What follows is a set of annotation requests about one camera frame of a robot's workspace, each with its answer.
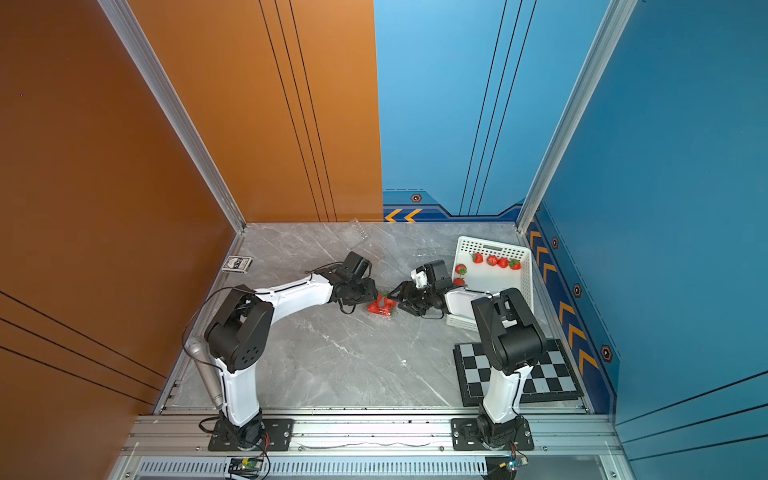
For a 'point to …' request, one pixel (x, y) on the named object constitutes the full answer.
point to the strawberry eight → (461, 269)
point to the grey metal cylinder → (200, 353)
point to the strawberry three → (503, 262)
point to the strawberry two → (491, 260)
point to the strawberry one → (477, 258)
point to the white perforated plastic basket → (493, 267)
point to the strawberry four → (514, 264)
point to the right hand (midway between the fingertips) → (394, 299)
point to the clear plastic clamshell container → (391, 303)
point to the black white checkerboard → (550, 379)
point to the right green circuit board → (514, 461)
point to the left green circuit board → (249, 467)
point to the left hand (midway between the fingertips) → (377, 290)
